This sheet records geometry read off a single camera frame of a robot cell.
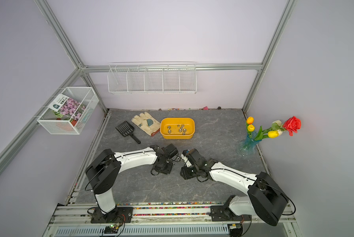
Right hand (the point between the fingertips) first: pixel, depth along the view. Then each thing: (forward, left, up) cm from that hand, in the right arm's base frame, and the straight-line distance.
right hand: (182, 172), depth 83 cm
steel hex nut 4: (+33, -2, -4) cm, 34 cm away
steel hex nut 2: (+35, +10, -4) cm, 37 cm away
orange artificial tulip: (+16, -34, +26) cm, 46 cm away
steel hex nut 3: (+38, +3, -5) cm, 39 cm away
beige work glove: (+40, +27, -4) cm, 48 cm away
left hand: (+1, +10, -3) cm, 11 cm away
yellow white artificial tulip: (+9, -44, +25) cm, 52 cm away
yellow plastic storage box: (+36, +4, -5) cm, 36 cm away
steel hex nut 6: (+33, +2, -5) cm, 34 cm away
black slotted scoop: (+34, +43, -4) cm, 55 cm away
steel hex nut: (+38, 0, -5) cm, 38 cm away
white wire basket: (+15, +64, +25) cm, 70 cm away
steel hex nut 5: (+32, +9, -5) cm, 34 cm away
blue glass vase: (+14, -41, +3) cm, 43 cm away
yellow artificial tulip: (+12, -33, +26) cm, 44 cm away
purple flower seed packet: (+22, +58, +31) cm, 69 cm away
